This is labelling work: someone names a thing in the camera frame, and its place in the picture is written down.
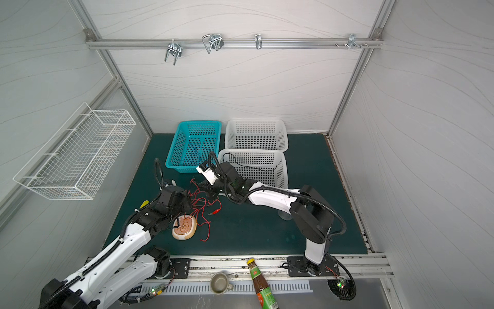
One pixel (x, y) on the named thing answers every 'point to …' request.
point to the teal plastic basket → (193, 142)
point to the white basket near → (265, 167)
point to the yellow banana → (144, 203)
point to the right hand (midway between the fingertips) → (202, 179)
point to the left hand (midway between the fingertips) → (189, 196)
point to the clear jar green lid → (285, 215)
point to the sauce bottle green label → (265, 293)
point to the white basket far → (256, 134)
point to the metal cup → (219, 283)
